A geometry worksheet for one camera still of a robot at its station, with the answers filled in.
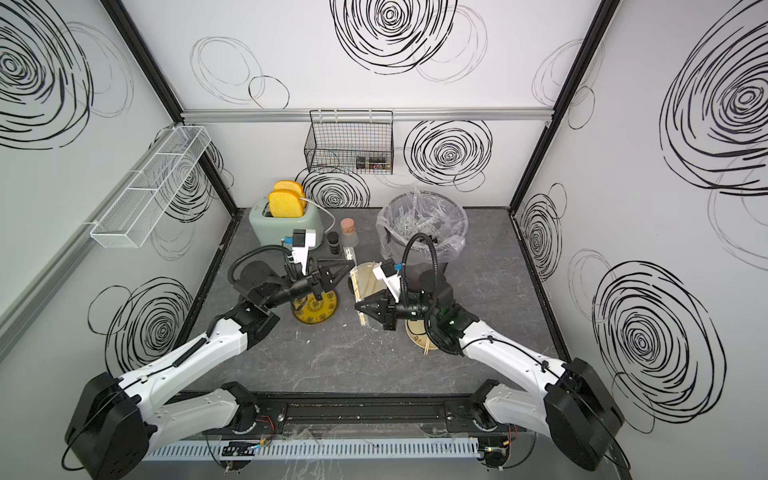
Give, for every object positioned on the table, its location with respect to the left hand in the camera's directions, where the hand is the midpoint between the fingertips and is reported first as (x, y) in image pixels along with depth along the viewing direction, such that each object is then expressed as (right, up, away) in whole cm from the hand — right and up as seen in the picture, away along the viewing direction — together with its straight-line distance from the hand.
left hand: (353, 269), depth 64 cm
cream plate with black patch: (+2, -1, +2) cm, 2 cm away
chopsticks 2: (+5, 0, -1) cm, 6 cm away
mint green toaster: (-34, +9, +38) cm, 52 cm away
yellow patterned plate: (-16, -17, +31) cm, 39 cm away
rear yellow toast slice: (-26, +24, +32) cm, 47 cm away
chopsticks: (+1, -6, +2) cm, 6 cm away
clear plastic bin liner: (+23, +13, +27) cm, 38 cm away
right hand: (+1, -9, +3) cm, 10 cm away
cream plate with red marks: (+14, -15, +3) cm, 21 cm away
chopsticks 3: (+18, -24, +18) cm, 35 cm away
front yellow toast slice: (-26, +18, +32) cm, 45 cm away
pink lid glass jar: (-6, +8, +38) cm, 39 cm away
